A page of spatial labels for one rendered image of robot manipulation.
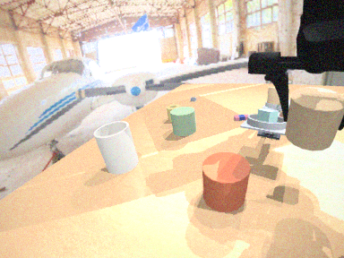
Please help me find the white balance beam with round pans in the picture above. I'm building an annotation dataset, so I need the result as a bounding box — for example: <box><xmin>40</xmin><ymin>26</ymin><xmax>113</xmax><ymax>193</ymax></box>
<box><xmin>240</xmin><ymin>101</ymin><xmax>287</xmax><ymax>140</ymax></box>

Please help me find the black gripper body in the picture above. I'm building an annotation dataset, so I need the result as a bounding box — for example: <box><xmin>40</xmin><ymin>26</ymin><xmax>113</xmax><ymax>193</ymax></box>
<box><xmin>248</xmin><ymin>0</ymin><xmax>344</xmax><ymax>77</ymax></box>

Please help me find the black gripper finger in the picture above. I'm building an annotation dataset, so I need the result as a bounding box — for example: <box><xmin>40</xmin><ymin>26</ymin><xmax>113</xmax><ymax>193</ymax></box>
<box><xmin>264</xmin><ymin>73</ymin><xmax>289</xmax><ymax>122</ymax></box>
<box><xmin>338</xmin><ymin>117</ymin><xmax>344</xmax><ymax>131</ymax></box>

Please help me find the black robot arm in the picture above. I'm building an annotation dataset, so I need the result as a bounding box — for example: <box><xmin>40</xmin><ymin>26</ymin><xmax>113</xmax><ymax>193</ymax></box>
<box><xmin>296</xmin><ymin>5</ymin><xmax>344</xmax><ymax>74</ymax></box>

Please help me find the orange cylinder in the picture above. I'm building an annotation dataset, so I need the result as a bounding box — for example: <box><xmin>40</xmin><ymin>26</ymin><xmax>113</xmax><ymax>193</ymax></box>
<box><xmin>202</xmin><ymin>152</ymin><xmax>251</xmax><ymax>212</ymax></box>

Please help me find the white cup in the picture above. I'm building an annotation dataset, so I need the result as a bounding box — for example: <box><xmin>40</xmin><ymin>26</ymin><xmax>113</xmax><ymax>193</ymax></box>
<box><xmin>94</xmin><ymin>121</ymin><xmax>139</xmax><ymax>175</ymax></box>

